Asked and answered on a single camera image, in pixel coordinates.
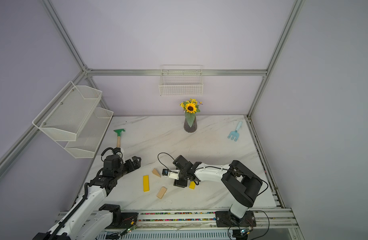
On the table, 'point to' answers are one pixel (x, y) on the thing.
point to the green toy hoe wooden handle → (119, 131)
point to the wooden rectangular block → (161, 192)
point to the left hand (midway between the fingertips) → (134, 163)
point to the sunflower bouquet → (190, 108)
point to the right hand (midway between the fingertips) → (178, 178)
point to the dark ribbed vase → (189, 129)
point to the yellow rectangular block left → (146, 183)
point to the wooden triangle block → (155, 172)
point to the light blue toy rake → (235, 133)
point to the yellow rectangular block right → (192, 185)
